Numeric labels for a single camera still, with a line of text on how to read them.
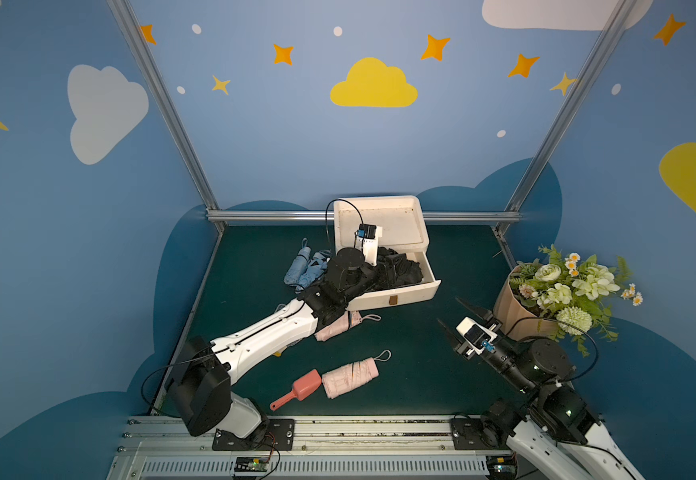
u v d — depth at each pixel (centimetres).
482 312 57
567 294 68
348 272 55
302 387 80
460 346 57
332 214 90
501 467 73
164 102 84
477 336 49
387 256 67
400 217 91
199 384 41
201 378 41
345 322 91
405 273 73
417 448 74
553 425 48
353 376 80
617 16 70
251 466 72
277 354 87
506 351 55
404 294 79
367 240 63
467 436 74
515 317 82
